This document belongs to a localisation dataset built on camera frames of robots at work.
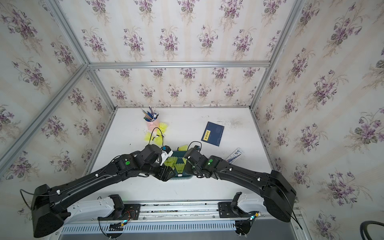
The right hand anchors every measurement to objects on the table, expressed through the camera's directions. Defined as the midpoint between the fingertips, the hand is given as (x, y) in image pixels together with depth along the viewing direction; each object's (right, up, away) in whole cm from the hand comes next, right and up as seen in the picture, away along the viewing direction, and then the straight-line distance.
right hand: (188, 170), depth 79 cm
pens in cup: (-27, +30, +22) cm, 46 cm away
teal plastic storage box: (-3, -5, +5) cm, 7 cm away
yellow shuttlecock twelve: (-4, +9, +14) cm, 17 cm away
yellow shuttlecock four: (-5, 0, +5) cm, 7 cm away
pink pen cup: (-26, +23, +20) cm, 40 cm away
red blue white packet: (+29, +4, +14) cm, 33 cm away
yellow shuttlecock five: (-26, +16, +20) cm, 36 cm away
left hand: (-6, 0, -8) cm, 10 cm away
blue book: (+17, +17, +25) cm, 35 cm away
